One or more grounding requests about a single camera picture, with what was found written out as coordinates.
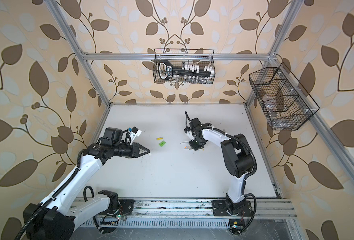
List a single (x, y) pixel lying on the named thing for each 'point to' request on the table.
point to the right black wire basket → (285, 109)
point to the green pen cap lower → (162, 144)
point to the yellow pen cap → (158, 139)
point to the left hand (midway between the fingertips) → (149, 150)
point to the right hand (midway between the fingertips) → (196, 147)
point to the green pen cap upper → (163, 141)
